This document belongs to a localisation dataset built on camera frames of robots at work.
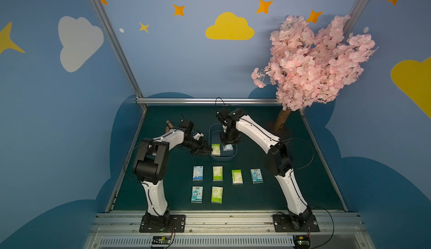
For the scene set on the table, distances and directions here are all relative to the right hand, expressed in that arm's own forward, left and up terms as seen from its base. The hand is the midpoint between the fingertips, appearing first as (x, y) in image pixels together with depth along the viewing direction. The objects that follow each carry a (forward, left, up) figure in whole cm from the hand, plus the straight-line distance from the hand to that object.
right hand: (228, 142), depth 92 cm
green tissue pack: (-17, -5, -7) cm, 19 cm away
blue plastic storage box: (+10, +8, -2) cm, 13 cm away
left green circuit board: (-46, +28, -10) cm, 55 cm away
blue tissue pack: (-27, +14, -6) cm, 31 cm away
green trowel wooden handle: (+17, +39, -7) cm, 43 cm away
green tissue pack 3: (-2, +7, -6) cm, 9 cm away
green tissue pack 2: (-28, +5, -7) cm, 29 cm away
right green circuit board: (-43, -34, -12) cm, 56 cm away
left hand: (-4, +9, -2) cm, 10 cm away
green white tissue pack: (-15, +5, -7) cm, 18 cm away
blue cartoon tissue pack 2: (-15, -16, -7) cm, 23 cm away
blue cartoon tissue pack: (-16, +15, -7) cm, 23 cm away
